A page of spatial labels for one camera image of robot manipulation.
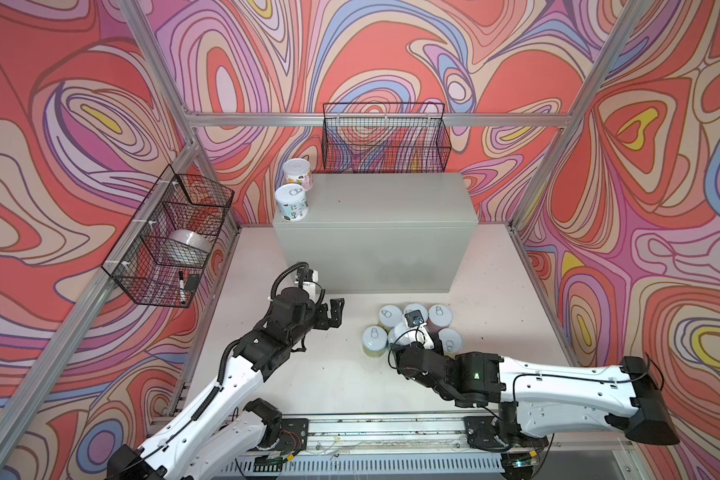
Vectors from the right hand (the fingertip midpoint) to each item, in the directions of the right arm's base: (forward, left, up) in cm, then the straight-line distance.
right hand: (407, 347), depth 74 cm
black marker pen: (+12, +55, +12) cm, 58 cm away
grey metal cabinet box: (+47, +3, -7) cm, 48 cm away
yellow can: (+5, -14, -9) cm, 17 cm away
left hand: (+11, +19, +6) cm, 23 cm away
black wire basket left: (+15, +62, +20) cm, 67 cm away
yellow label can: (+6, +8, -9) cm, 13 cm away
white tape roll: (+19, +52, +20) cm, 59 cm away
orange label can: (+16, -6, -9) cm, 20 cm away
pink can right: (+13, -12, -8) cm, 20 cm away
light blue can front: (-4, +3, +17) cm, 18 cm away
